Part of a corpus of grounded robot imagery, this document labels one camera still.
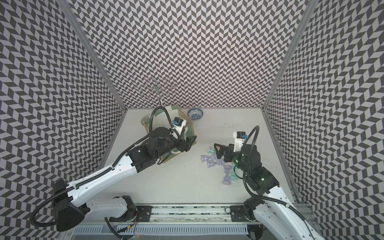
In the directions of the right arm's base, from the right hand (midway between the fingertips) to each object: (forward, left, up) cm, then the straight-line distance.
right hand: (222, 148), depth 73 cm
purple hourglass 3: (0, +4, -19) cm, 19 cm away
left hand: (+4, +16, +6) cm, 17 cm away
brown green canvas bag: (+23, +33, -2) cm, 40 cm away
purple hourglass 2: (+3, +9, -18) cm, 20 cm away
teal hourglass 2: (+9, +5, -19) cm, 21 cm away
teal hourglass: (-7, -7, -20) cm, 22 cm away
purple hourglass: (-9, -4, -20) cm, 22 cm away
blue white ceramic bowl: (+40, +15, -18) cm, 46 cm away
